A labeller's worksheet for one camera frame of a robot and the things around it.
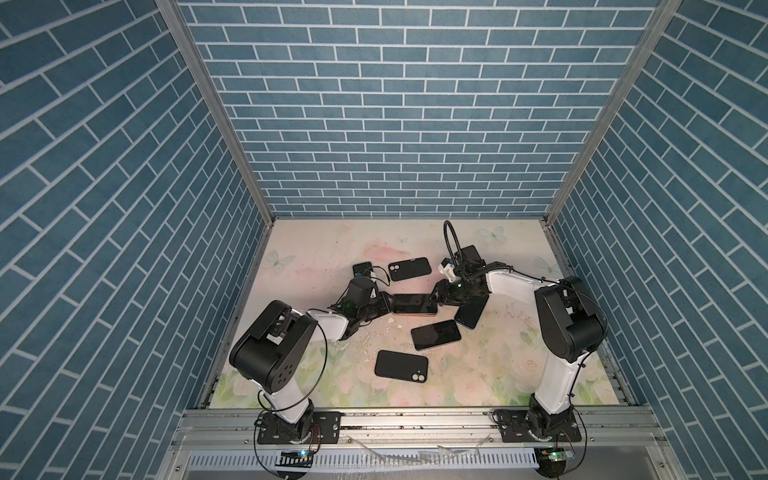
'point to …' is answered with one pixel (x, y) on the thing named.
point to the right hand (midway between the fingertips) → (432, 297)
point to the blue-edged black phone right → (469, 313)
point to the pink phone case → (413, 315)
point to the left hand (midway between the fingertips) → (396, 301)
